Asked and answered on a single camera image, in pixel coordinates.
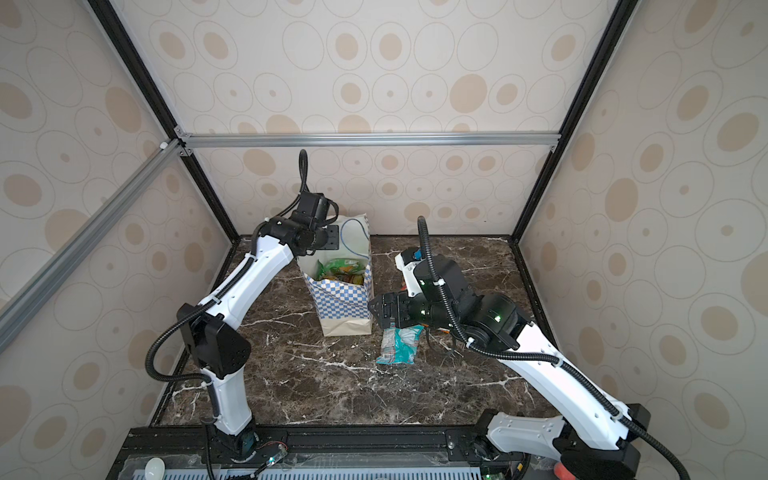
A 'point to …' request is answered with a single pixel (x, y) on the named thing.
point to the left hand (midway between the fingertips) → (338, 232)
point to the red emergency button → (562, 473)
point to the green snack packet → (333, 266)
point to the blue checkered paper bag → (345, 309)
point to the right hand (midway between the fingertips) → (394, 299)
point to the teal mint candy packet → (399, 345)
